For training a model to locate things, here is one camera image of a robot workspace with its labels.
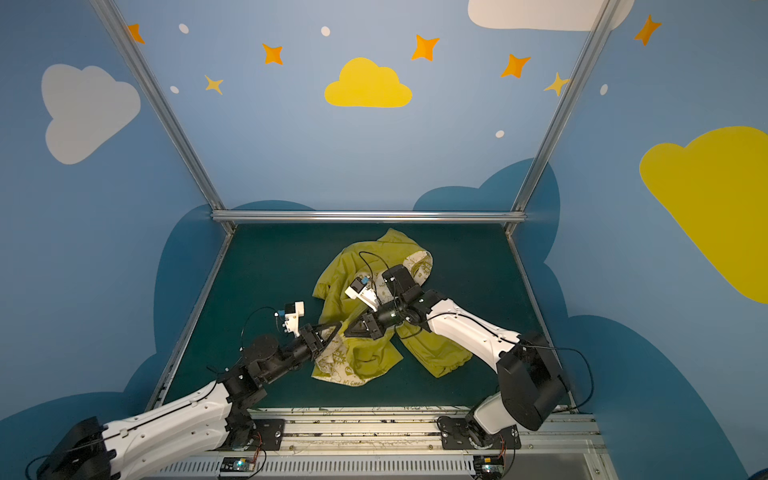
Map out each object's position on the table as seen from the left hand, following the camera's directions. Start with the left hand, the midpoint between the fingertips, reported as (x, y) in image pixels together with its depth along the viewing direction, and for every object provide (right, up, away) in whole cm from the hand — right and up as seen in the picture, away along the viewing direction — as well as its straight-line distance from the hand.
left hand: (341, 322), depth 73 cm
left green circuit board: (-25, -34, -2) cm, 42 cm away
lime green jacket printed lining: (+3, -10, +1) cm, 10 cm away
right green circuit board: (+36, -35, -1) cm, 50 cm away
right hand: (+2, -2, +1) cm, 4 cm away
